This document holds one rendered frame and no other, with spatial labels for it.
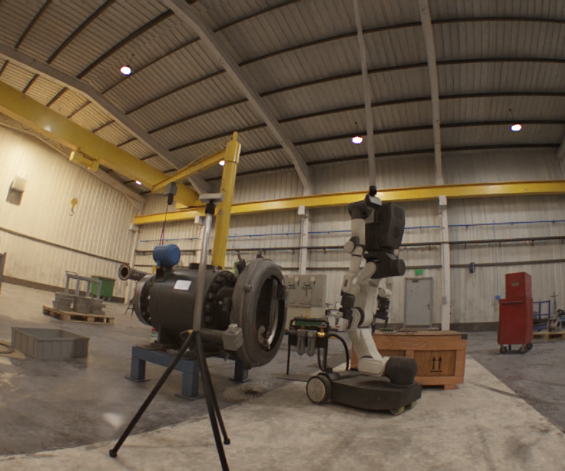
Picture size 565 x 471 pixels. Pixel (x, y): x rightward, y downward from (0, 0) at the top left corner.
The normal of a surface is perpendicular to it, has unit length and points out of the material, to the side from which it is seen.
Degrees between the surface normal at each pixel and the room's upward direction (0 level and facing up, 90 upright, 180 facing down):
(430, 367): 90
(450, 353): 90
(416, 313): 90
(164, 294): 80
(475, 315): 90
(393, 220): 105
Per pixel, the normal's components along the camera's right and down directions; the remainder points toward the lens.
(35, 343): -0.14, -0.25
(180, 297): -0.31, -0.43
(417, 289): -0.43, -0.26
